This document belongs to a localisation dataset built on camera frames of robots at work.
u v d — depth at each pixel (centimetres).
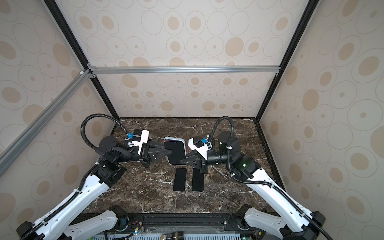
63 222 40
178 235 68
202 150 50
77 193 43
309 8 68
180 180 87
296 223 38
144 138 46
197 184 87
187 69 93
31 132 58
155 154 52
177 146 51
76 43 80
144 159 49
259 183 43
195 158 53
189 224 74
